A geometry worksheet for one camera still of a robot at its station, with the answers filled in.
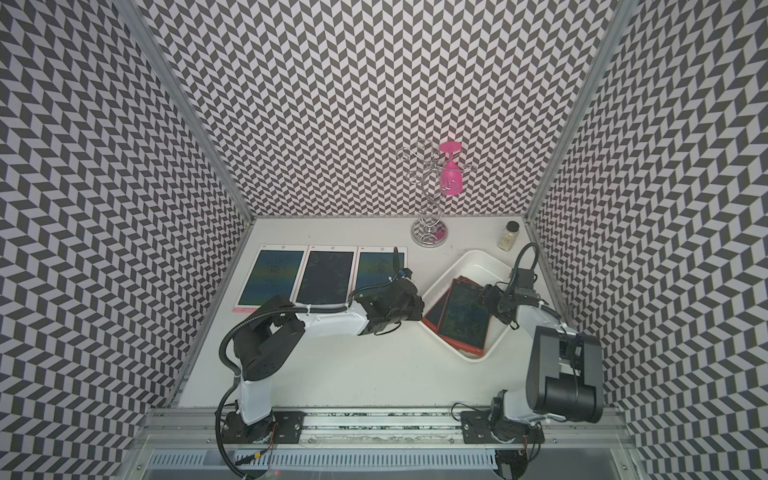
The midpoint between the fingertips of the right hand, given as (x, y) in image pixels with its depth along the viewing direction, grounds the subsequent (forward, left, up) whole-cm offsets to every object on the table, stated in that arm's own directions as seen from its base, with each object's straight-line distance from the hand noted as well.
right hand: (487, 297), depth 93 cm
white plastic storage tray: (+14, -2, -5) cm, 15 cm away
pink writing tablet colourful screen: (+12, +71, -2) cm, 72 cm away
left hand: (-4, +20, +1) cm, 20 cm away
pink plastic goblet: (+35, +10, +20) cm, 41 cm away
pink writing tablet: (+11, +53, -3) cm, 54 cm away
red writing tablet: (-5, +7, -2) cm, 9 cm away
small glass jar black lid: (+21, -11, +5) cm, 24 cm away
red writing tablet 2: (-5, +17, -2) cm, 18 cm away
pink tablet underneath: (+15, +36, -3) cm, 39 cm away
